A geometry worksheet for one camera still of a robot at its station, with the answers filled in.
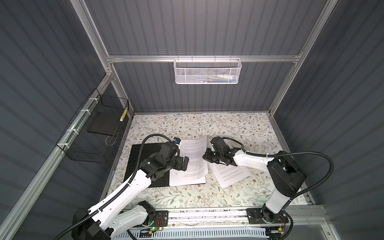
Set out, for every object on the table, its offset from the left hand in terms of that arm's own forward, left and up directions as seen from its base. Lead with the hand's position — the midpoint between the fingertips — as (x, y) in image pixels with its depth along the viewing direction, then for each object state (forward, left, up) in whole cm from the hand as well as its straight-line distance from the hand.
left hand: (180, 157), depth 78 cm
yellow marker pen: (+21, +31, +12) cm, 39 cm away
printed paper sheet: (-3, -9, -13) cm, 16 cm away
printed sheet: (-5, -27, -17) cm, 32 cm away
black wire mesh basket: (+8, +43, +11) cm, 45 cm away
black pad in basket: (+15, +37, +13) cm, 42 cm away
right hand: (+5, -13, -10) cm, 17 cm away
